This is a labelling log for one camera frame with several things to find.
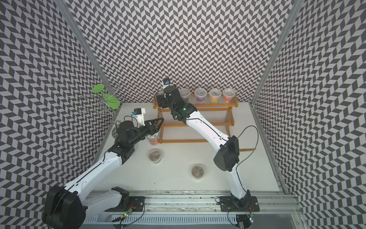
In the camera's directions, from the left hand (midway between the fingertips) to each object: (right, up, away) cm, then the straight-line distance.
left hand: (161, 120), depth 75 cm
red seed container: (+36, +14, +1) cm, 38 cm away
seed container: (+20, -29, +4) cm, 35 cm away
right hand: (+2, +14, +4) cm, 15 cm away
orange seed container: (+29, +14, +2) cm, 32 cm away
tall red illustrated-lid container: (-7, -12, +14) cm, 20 cm away
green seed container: (-6, -22, +9) cm, 25 cm away
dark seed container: (+21, +14, +1) cm, 26 cm away
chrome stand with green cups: (-33, +10, +1) cm, 35 cm away
